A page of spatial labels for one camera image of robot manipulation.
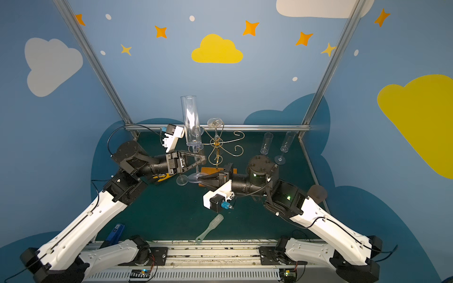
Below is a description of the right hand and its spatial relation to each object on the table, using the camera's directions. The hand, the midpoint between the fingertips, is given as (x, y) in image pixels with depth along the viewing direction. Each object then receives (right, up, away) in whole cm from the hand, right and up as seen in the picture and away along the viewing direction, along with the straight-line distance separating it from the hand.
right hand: (206, 170), depth 52 cm
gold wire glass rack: (+2, +9, +23) cm, 24 cm away
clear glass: (+39, +10, +41) cm, 58 cm away
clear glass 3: (-20, -11, +46) cm, 51 cm away
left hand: (0, +4, -2) cm, 4 cm away
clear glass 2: (+27, +13, +37) cm, 48 cm away
